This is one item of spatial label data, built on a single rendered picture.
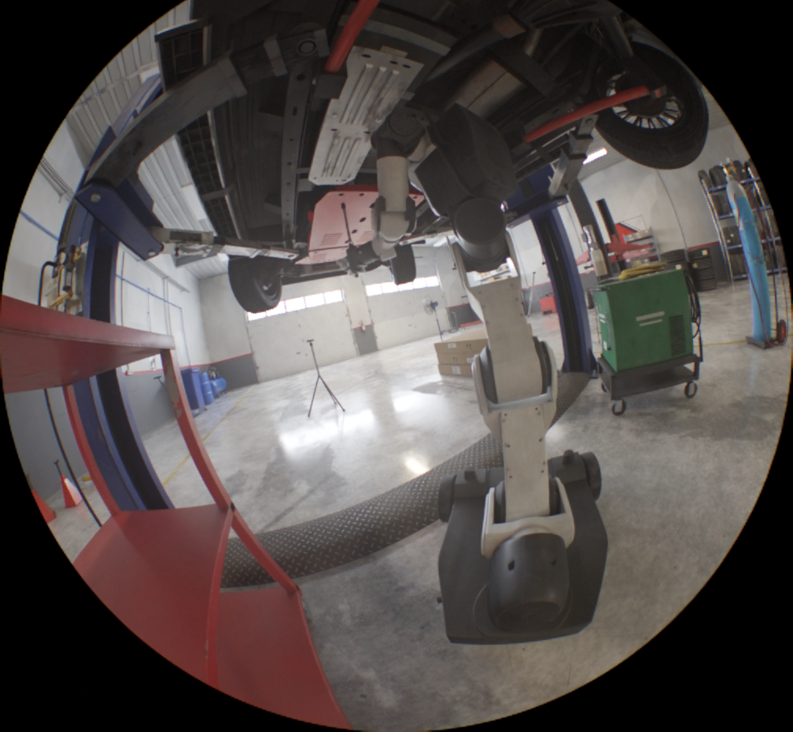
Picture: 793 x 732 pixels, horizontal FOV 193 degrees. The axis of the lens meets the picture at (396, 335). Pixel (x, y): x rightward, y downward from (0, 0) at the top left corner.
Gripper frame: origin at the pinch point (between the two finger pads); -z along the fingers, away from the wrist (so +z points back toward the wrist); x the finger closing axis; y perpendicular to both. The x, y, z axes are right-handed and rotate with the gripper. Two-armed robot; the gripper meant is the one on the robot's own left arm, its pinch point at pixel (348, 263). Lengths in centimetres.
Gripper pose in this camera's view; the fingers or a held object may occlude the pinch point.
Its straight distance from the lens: 113.5
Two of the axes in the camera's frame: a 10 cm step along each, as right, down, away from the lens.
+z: 7.6, -1.3, -6.3
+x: 2.2, 9.7, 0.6
